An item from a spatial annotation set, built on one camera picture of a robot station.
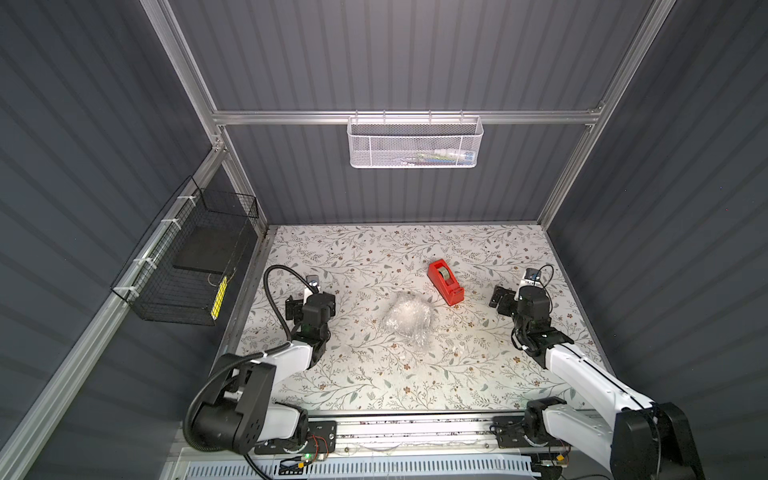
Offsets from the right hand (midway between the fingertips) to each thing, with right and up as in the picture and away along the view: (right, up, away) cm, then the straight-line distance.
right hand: (517, 290), depth 86 cm
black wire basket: (-88, +6, -15) cm, 90 cm away
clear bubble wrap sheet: (-31, -8, +3) cm, 32 cm away
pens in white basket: (-21, +41, +6) cm, 47 cm away
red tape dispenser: (-19, +1, +11) cm, 22 cm away
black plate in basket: (-83, +12, -11) cm, 84 cm away
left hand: (-61, -2, +3) cm, 61 cm away
